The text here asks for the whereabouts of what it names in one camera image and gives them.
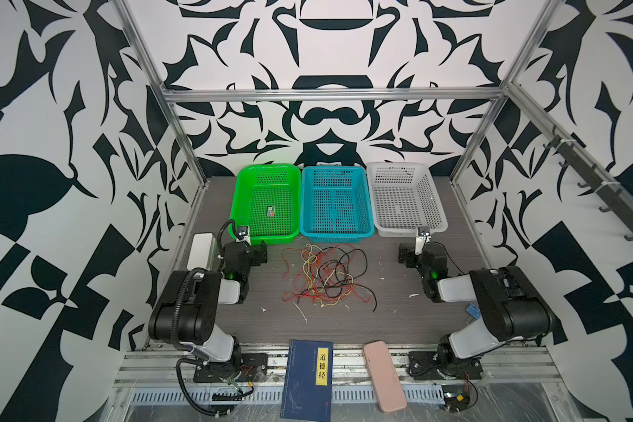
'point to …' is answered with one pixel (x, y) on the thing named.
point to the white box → (202, 251)
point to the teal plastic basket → (335, 206)
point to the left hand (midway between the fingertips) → (245, 238)
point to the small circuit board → (456, 397)
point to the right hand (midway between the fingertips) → (415, 239)
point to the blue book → (308, 383)
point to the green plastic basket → (267, 200)
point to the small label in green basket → (270, 211)
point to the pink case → (386, 382)
